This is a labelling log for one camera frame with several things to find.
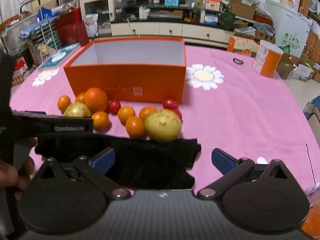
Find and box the small orange kumquat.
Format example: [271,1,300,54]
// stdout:
[125,116,145,138]
[117,106,136,124]
[57,95,71,112]
[75,93,85,103]
[91,111,110,131]
[139,106,158,121]

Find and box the large yellow potato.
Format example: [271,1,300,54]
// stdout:
[144,109,182,142]

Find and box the red cherry tomato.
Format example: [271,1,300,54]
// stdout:
[172,109,183,120]
[108,100,121,115]
[163,99,179,110]

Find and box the small yellow potato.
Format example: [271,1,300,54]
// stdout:
[64,102,91,118]

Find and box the large orange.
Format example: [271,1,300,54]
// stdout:
[85,88,108,114]

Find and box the person left hand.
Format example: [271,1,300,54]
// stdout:
[0,137,38,193]

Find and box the pink flower tablecloth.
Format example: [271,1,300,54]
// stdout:
[10,46,319,191]

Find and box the orange cardboard box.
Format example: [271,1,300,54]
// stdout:
[64,36,187,103]

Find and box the teal book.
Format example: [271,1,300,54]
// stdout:
[39,43,81,68]

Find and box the orange white canister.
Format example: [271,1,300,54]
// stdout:
[253,40,284,78]

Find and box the orange white carton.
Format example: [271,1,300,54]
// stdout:
[227,36,259,57]

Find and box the white tv cabinet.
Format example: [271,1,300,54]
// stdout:
[111,21,233,48]

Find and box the red gift bag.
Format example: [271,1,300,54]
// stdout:
[55,8,89,47]

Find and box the white glass door cabinet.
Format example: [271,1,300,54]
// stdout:
[79,0,115,33]

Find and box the wooden bookshelf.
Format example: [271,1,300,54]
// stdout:
[299,0,320,23]

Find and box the wire rack cart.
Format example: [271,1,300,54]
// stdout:
[1,0,59,53]

